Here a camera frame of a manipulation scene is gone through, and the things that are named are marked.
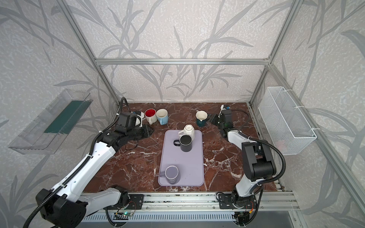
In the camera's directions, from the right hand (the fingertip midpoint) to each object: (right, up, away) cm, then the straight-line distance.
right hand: (213, 111), depth 95 cm
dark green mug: (-8, -4, +7) cm, 11 cm away
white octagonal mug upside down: (-16, -12, -4) cm, 20 cm away
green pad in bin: (-70, -5, -32) cm, 77 cm away
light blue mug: (-37, -2, +10) cm, 38 cm away
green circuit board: (-49, -54, -24) cm, 76 cm away
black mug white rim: (-19, -20, -8) cm, 28 cm away
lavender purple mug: (-25, -34, -19) cm, 47 cm away
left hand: (-34, -8, -19) cm, 39 cm away
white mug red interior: (-43, -3, +4) cm, 44 cm away
